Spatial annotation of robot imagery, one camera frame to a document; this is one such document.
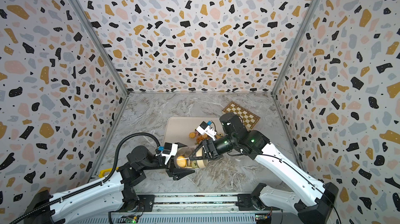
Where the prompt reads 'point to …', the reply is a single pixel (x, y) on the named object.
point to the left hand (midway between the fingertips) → (194, 161)
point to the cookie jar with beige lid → (182, 161)
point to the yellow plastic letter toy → (101, 174)
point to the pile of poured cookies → (199, 137)
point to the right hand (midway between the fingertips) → (196, 161)
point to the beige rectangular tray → (177, 129)
